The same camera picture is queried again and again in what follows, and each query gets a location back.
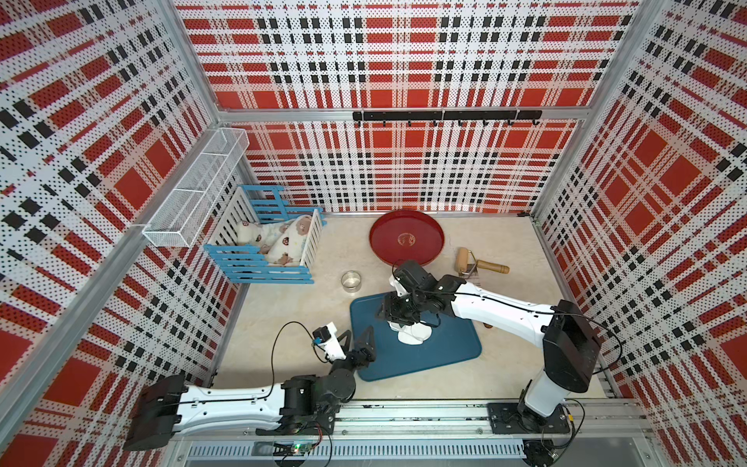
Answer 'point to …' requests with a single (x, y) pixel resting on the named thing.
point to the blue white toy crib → (260, 204)
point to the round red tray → (408, 234)
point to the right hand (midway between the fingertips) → (384, 317)
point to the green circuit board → (302, 449)
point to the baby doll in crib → (282, 242)
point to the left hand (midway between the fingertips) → (368, 328)
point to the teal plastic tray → (452, 341)
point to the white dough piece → (414, 334)
